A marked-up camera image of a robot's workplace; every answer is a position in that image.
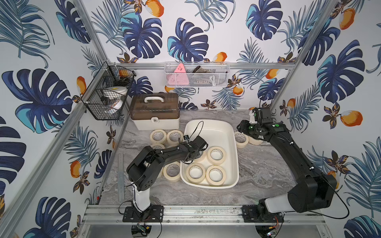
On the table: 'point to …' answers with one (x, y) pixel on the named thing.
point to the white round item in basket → (115, 93)
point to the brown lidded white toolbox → (155, 111)
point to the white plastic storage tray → (216, 133)
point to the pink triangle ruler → (179, 77)
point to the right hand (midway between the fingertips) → (241, 126)
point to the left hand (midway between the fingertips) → (194, 152)
